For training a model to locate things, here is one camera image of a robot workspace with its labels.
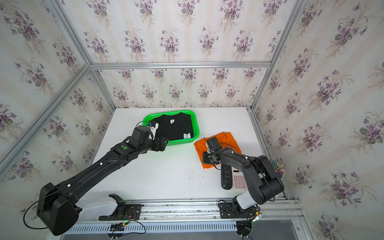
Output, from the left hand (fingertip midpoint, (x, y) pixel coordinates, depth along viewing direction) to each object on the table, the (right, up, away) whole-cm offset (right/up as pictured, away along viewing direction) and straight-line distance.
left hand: (164, 140), depth 80 cm
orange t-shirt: (+39, -2, +19) cm, 43 cm away
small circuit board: (-20, -41, -9) cm, 46 cm away
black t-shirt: (+3, +6, +23) cm, 24 cm away
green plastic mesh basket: (-12, +15, +24) cm, 31 cm away
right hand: (+24, -13, +12) cm, 30 cm away
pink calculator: (+42, -23, +2) cm, 48 cm away
